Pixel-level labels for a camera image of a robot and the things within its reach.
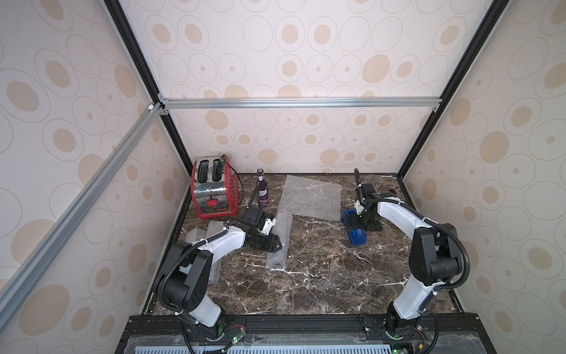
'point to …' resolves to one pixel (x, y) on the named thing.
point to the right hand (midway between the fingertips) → (366, 227)
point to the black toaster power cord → (238, 175)
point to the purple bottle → (263, 187)
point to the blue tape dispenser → (357, 236)
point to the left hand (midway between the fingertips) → (280, 244)
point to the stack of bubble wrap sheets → (308, 198)
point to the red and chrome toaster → (215, 186)
